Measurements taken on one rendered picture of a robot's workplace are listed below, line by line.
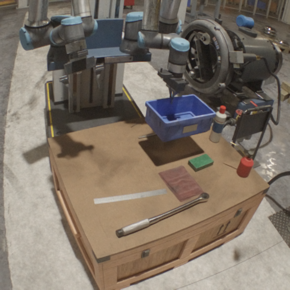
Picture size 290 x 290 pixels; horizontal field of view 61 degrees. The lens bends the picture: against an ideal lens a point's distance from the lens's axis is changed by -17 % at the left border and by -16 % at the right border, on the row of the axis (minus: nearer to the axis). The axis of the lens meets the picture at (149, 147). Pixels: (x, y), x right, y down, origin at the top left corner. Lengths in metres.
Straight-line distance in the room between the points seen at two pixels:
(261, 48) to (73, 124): 1.95
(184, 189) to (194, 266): 0.54
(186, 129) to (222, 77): 1.14
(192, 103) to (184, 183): 0.45
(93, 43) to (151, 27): 0.55
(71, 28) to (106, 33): 0.68
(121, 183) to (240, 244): 0.90
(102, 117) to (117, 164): 0.66
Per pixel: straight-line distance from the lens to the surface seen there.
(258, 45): 2.90
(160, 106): 1.47
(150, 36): 1.42
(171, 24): 1.72
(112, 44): 1.88
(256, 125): 2.22
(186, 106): 1.57
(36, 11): 1.51
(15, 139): 2.47
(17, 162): 2.23
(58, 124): 1.99
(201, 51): 2.59
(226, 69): 2.41
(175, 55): 1.34
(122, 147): 1.54
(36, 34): 1.54
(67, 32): 1.19
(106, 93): 2.07
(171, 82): 1.42
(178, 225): 1.22
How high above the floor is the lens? 1.44
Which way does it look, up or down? 39 degrees down
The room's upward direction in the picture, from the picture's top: 8 degrees clockwise
